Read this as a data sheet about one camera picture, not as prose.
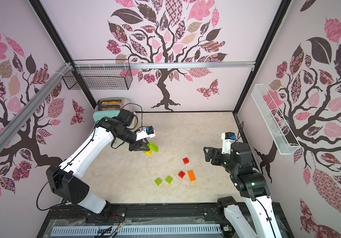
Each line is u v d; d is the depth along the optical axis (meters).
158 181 0.83
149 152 0.75
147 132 0.64
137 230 0.70
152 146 0.73
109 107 1.01
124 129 0.60
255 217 0.40
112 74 0.95
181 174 0.86
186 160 0.92
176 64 0.93
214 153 0.57
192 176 0.86
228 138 0.56
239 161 0.46
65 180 0.41
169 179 0.85
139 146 0.66
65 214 0.75
